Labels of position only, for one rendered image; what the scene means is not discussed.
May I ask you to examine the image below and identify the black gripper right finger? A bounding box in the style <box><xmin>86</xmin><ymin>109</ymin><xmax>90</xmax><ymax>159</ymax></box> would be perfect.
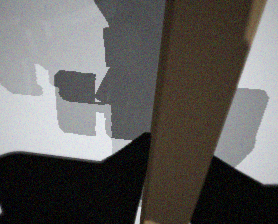
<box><xmin>190</xmin><ymin>155</ymin><xmax>278</xmax><ymax>224</ymax></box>

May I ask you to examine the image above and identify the long brown wooden rail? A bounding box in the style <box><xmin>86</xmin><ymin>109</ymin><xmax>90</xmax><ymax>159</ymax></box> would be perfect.
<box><xmin>140</xmin><ymin>0</ymin><xmax>267</xmax><ymax>224</ymax></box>

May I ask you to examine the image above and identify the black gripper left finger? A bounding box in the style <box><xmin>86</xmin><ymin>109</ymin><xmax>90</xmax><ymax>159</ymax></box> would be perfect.
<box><xmin>0</xmin><ymin>132</ymin><xmax>151</xmax><ymax>224</ymax></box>

